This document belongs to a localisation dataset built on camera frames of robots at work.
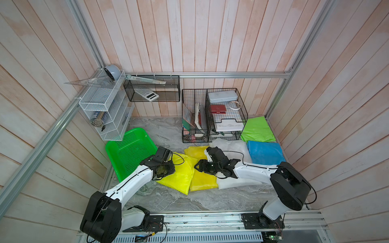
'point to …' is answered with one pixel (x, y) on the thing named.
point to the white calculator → (147, 93)
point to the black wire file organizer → (195, 115)
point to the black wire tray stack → (227, 126)
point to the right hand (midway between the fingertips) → (196, 167)
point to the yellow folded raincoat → (200, 180)
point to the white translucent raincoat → (234, 149)
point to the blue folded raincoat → (265, 153)
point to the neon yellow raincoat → (181, 179)
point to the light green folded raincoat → (257, 129)
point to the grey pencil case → (217, 96)
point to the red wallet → (218, 109)
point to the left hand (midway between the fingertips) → (172, 171)
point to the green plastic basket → (126, 155)
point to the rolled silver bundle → (99, 121)
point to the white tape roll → (234, 108)
